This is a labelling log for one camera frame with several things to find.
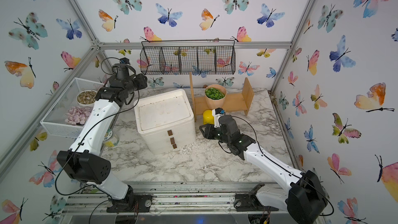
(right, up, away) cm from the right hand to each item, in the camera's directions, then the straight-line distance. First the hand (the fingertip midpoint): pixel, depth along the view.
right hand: (202, 126), depth 76 cm
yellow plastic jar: (+3, +3, +17) cm, 18 cm away
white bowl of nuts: (-53, +14, -4) cm, 55 cm away
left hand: (-29, +25, +1) cm, 39 cm away
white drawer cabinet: (-18, +2, -1) cm, 18 cm away
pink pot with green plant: (+7, +17, +16) cm, 24 cm away
